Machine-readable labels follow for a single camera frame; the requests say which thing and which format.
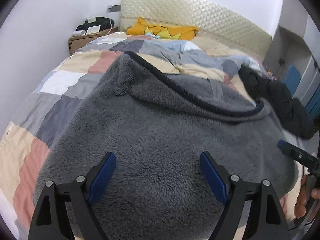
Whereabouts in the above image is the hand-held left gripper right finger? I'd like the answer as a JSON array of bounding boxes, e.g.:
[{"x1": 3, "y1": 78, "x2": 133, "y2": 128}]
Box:
[{"x1": 199, "y1": 151, "x2": 290, "y2": 240}]

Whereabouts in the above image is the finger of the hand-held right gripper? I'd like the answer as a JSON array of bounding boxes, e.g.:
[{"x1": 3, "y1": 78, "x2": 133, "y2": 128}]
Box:
[{"x1": 278, "y1": 140, "x2": 310, "y2": 166}]

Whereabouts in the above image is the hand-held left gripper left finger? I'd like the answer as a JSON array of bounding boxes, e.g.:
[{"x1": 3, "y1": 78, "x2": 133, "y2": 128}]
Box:
[{"x1": 28, "y1": 152, "x2": 117, "y2": 240}]

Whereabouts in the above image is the grey fleece jacket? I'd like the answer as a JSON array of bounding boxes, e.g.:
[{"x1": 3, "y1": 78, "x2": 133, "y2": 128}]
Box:
[{"x1": 32, "y1": 51, "x2": 304, "y2": 240}]

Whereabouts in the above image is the person's right hand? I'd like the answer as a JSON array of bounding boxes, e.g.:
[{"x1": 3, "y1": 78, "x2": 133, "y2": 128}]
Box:
[{"x1": 294, "y1": 174, "x2": 320, "y2": 218}]

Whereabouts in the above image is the black garment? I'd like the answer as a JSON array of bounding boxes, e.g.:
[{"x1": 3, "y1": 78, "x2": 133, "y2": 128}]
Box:
[{"x1": 239, "y1": 65, "x2": 316, "y2": 140}]

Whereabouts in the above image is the blue hanging garment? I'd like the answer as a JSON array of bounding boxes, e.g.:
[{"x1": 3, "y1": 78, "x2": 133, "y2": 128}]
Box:
[{"x1": 305, "y1": 79, "x2": 320, "y2": 117}]

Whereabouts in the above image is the row of small bottles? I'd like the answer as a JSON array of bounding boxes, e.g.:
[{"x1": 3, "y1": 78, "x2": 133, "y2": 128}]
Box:
[{"x1": 266, "y1": 67, "x2": 278, "y2": 81}]

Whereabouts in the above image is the white bed sheet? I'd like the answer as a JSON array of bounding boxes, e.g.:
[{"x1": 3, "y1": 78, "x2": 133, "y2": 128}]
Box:
[{"x1": 0, "y1": 187, "x2": 22, "y2": 239}]

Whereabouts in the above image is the patchwork duvet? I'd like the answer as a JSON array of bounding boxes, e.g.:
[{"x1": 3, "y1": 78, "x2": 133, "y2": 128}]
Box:
[{"x1": 0, "y1": 32, "x2": 295, "y2": 238}]

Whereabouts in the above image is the grey wardrobe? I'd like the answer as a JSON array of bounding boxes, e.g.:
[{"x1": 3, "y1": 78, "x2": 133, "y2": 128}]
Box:
[{"x1": 262, "y1": 0, "x2": 320, "y2": 101}]

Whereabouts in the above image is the cardboard box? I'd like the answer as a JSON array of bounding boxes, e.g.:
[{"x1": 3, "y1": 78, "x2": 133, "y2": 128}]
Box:
[{"x1": 68, "y1": 26, "x2": 119, "y2": 55}]

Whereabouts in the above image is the white flat box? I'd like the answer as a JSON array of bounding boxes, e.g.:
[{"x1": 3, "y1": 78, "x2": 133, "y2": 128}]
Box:
[{"x1": 85, "y1": 25, "x2": 101, "y2": 35}]

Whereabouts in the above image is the yellow pillow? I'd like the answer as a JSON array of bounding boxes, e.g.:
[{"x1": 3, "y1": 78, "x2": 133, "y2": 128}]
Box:
[{"x1": 126, "y1": 17, "x2": 200, "y2": 41}]

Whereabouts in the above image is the black bag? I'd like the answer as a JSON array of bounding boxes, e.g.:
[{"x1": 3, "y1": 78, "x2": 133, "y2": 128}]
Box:
[{"x1": 76, "y1": 16, "x2": 116, "y2": 32}]

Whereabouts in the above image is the cream quilted headboard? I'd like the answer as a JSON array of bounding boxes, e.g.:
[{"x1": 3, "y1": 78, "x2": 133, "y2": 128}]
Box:
[{"x1": 119, "y1": 0, "x2": 273, "y2": 63}]

